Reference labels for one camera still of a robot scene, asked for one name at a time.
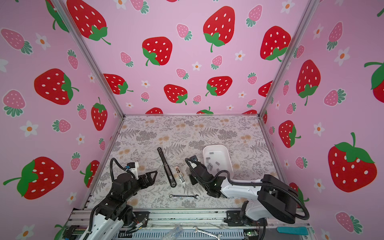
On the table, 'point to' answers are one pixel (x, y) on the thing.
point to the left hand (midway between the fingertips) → (151, 173)
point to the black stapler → (172, 181)
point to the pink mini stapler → (180, 175)
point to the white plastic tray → (217, 158)
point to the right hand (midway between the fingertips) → (189, 169)
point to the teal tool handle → (293, 230)
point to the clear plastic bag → (174, 234)
